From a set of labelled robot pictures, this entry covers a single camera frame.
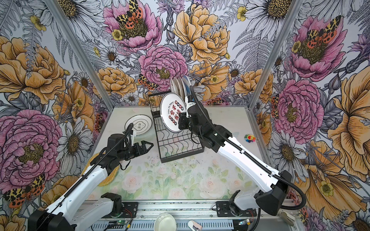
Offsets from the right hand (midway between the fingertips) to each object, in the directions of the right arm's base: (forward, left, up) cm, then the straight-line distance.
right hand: (180, 119), depth 69 cm
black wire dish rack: (+5, +8, -32) cm, 33 cm away
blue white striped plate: (+25, -4, +1) cm, 26 cm away
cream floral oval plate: (+24, +2, +1) cm, 24 cm away
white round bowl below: (-37, +9, -34) cm, 51 cm away
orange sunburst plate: (+33, +6, -8) cm, 34 cm away
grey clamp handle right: (-37, -50, -33) cm, 70 cm away
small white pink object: (-39, -5, -32) cm, 51 cm away
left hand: (-6, +19, -20) cm, 28 cm away
